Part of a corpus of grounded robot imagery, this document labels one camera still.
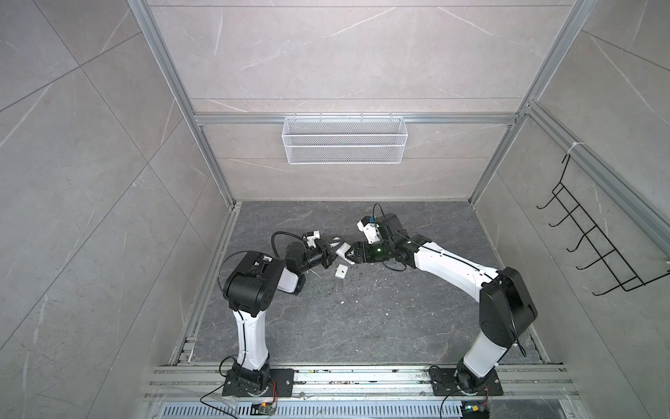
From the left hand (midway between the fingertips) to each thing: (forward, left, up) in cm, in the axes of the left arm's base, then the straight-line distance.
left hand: (346, 238), depth 88 cm
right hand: (-5, -2, -1) cm, 5 cm away
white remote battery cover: (-5, +2, -14) cm, 15 cm away
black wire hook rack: (-21, -65, +16) cm, 70 cm away
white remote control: (-5, +2, -1) cm, 5 cm away
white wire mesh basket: (+37, -1, +15) cm, 40 cm away
